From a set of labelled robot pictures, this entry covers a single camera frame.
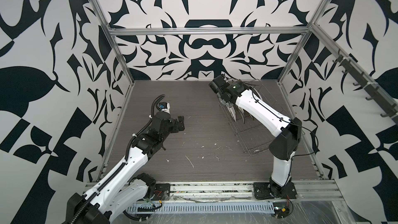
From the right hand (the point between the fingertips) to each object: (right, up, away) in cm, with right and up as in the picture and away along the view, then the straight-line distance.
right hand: (231, 94), depth 82 cm
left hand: (-29, -10, -4) cm, 31 cm away
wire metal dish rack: (+15, -25, +12) cm, 32 cm away
